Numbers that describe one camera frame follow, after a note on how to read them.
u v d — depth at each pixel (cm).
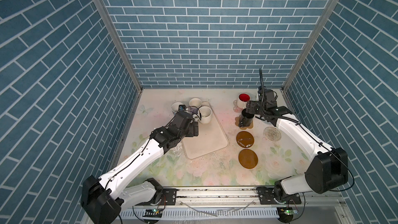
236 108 109
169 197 73
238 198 75
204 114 102
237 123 100
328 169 41
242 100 103
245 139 94
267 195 74
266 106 64
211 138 94
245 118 95
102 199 37
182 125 57
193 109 99
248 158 86
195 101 104
